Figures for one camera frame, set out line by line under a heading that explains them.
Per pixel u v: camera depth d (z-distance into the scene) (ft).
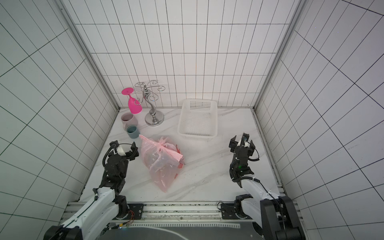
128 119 3.46
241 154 1.98
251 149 2.42
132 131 3.27
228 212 2.37
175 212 2.43
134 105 3.19
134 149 2.45
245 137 2.33
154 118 3.64
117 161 2.01
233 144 2.49
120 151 2.33
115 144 2.24
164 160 2.25
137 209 2.42
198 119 3.61
